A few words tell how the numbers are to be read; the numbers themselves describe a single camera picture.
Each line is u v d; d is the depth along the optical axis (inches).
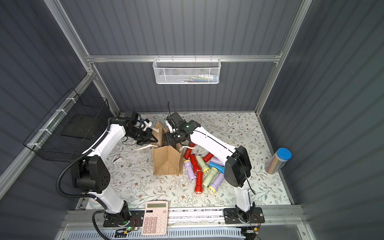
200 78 36.0
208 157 36.9
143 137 29.8
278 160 30.3
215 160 36.0
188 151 37.0
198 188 31.7
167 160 33.4
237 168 18.9
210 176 33.3
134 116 29.0
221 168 34.2
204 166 34.9
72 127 29.2
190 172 34.1
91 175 18.2
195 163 35.1
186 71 48.8
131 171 35.2
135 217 28.7
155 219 28.4
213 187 31.7
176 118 25.3
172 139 28.6
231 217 28.9
